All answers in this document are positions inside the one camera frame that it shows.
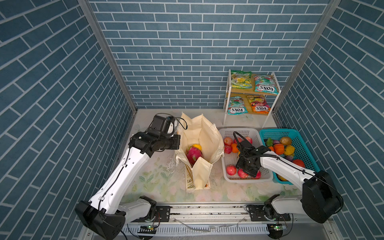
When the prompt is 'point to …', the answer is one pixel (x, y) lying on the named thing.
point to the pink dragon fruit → (193, 154)
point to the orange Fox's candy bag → (258, 104)
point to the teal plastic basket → (301, 152)
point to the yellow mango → (198, 146)
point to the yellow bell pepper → (290, 150)
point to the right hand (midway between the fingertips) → (239, 168)
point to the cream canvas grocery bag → (199, 130)
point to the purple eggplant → (289, 157)
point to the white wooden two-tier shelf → (250, 94)
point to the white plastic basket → (229, 155)
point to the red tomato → (299, 162)
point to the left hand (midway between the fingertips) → (180, 141)
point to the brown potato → (286, 141)
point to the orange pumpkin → (279, 148)
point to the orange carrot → (271, 148)
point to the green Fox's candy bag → (236, 106)
